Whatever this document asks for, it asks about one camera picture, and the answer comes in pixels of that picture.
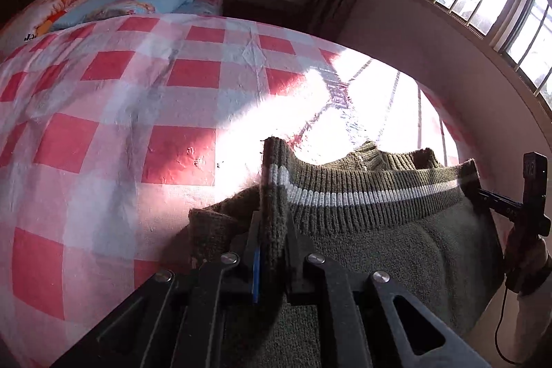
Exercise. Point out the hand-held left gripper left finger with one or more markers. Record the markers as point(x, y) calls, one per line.
point(256, 264)

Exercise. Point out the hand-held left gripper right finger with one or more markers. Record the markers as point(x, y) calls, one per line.
point(297, 260)

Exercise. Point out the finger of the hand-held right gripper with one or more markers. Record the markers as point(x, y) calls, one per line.
point(502, 203)

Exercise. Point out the green knit sweater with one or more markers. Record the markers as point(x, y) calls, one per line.
point(388, 247)

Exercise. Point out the person's right forearm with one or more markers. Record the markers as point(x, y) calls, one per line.
point(537, 325)

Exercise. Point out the person's right hand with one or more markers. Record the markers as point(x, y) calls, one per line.
point(532, 260)

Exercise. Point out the pink checked bed cover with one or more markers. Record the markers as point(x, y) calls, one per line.
point(108, 144)

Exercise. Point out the wooden nightstand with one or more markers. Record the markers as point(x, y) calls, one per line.
point(267, 10)

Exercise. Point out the pink floral pillow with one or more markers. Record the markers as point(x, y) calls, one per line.
point(205, 3)

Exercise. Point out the blue floral pillow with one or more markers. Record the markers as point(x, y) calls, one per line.
point(129, 1)

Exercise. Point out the orange floral pillow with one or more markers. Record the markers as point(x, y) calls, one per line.
point(39, 14)

